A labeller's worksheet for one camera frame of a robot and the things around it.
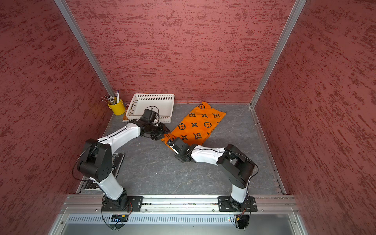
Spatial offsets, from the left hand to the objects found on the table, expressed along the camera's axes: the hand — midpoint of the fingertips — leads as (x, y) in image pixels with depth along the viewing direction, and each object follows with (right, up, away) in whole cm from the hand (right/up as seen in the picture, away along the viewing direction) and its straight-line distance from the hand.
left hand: (167, 135), depth 90 cm
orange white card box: (-36, +10, +19) cm, 42 cm away
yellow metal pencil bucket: (-41, +18, +19) cm, 49 cm away
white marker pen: (-39, +27, +14) cm, 50 cm away
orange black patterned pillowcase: (+19, +5, +13) cm, 24 cm away
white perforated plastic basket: (-9, +23, +29) cm, 38 cm away
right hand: (+9, -11, +2) cm, 15 cm away
